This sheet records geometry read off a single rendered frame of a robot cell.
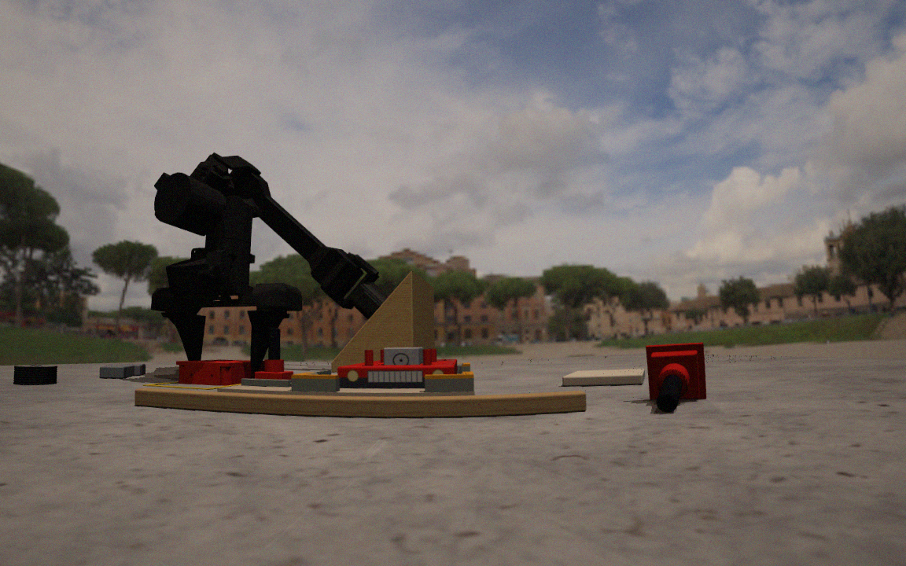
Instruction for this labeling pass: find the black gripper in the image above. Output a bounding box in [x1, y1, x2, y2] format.
[151, 238, 302, 372]

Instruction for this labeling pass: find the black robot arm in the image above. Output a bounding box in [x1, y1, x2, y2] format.
[154, 153, 389, 320]

